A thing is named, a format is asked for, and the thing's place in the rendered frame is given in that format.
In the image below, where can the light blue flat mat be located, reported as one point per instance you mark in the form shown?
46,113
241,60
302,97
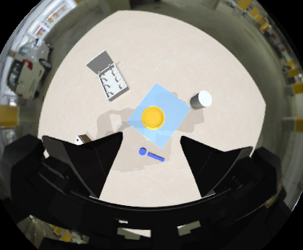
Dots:
174,109

